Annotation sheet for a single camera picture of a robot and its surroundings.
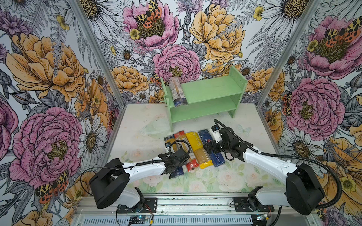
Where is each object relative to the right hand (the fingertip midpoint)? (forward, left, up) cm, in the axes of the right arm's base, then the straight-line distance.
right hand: (210, 148), depth 86 cm
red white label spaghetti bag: (-6, +11, -5) cm, 13 cm away
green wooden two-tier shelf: (+24, -2, +19) cm, 31 cm away
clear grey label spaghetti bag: (+26, +19, +22) cm, 39 cm away
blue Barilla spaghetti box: (-3, -5, -7) cm, 9 cm away
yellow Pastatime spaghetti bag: (-1, +5, -7) cm, 9 cm away
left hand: (-6, +22, -7) cm, 23 cm away
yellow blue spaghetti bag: (-11, +20, -6) cm, 24 cm away
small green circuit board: (-33, +40, -9) cm, 52 cm away
